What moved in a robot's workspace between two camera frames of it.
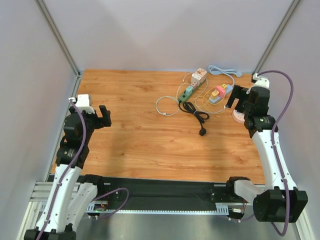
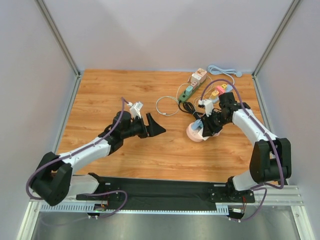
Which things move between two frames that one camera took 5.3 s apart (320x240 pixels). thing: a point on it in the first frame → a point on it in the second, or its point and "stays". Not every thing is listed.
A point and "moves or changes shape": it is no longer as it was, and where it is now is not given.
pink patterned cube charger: x=201 y=73 stays
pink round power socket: x=238 y=116 moves or changes shape
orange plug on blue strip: x=215 y=93 stays
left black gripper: x=99 y=119 → x=145 y=128
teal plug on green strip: x=188 y=90 stays
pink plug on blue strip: x=221 y=90 stays
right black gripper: x=241 y=99 → x=211 y=124
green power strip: x=183 y=97 stays
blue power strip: x=216 y=98 stays
